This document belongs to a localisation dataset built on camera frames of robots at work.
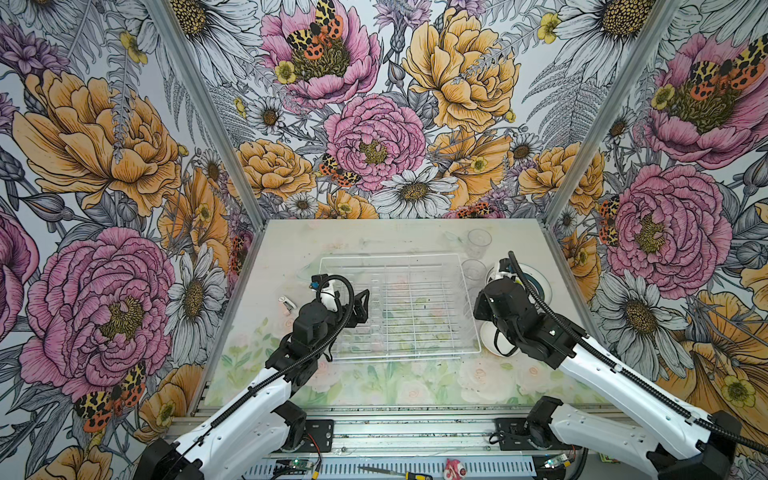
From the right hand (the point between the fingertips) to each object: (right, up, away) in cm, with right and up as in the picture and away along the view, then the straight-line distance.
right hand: (482, 302), depth 76 cm
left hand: (-33, 0, +5) cm, 33 cm away
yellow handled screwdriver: (-19, -38, -7) cm, 43 cm away
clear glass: (+8, +16, +32) cm, 37 cm away
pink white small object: (-9, -35, -10) cm, 37 cm away
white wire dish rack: (-14, -5, +22) cm, 27 cm away
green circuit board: (-46, -37, -6) cm, 59 cm away
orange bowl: (0, -7, -11) cm, 13 cm away
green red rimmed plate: (+26, +2, +24) cm, 35 cm away
